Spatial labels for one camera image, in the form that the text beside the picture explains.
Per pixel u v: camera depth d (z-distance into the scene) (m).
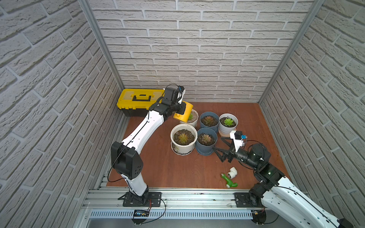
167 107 0.57
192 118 0.96
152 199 0.73
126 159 0.44
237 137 0.59
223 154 0.60
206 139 0.87
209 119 0.97
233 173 0.81
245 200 0.73
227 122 0.95
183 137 0.85
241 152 0.61
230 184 0.77
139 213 0.72
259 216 0.70
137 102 0.97
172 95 0.62
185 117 0.83
